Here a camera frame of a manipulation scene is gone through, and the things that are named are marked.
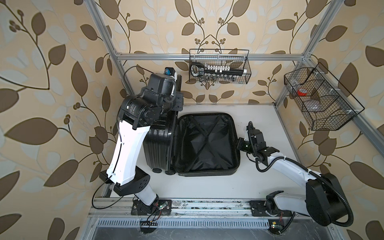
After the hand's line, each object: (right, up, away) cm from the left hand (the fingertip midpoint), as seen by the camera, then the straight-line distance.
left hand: (175, 94), depth 59 cm
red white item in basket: (+66, +5, +22) cm, 70 cm away
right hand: (+31, -23, +29) cm, 48 cm away
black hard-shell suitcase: (+7, -27, +40) cm, 49 cm away
